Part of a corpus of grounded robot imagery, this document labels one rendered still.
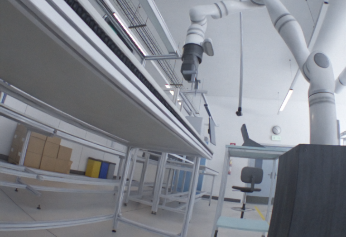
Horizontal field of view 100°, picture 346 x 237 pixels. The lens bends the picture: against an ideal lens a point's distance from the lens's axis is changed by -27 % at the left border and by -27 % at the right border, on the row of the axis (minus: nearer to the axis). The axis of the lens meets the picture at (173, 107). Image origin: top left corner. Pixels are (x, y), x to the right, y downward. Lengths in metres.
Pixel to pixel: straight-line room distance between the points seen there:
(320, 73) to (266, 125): 6.69
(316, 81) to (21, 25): 0.81
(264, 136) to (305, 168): 6.74
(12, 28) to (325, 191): 0.84
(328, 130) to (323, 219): 0.24
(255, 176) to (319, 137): 2.80
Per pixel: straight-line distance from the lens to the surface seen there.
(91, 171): 6.47
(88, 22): 0.37
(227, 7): 0.85
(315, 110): 0.63
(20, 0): 0.34
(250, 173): 3.31
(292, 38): 0.77
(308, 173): 0.49
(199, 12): 0.81
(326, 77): 0.67
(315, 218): 0.50
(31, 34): 0.54
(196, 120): 1.33
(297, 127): 7.55
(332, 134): 0.61
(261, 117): 7.38
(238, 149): 1.91
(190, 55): 0.69
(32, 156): 4.19
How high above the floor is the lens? 0.76
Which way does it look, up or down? 18 degrees up
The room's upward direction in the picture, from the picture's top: 11 degrees clockwise
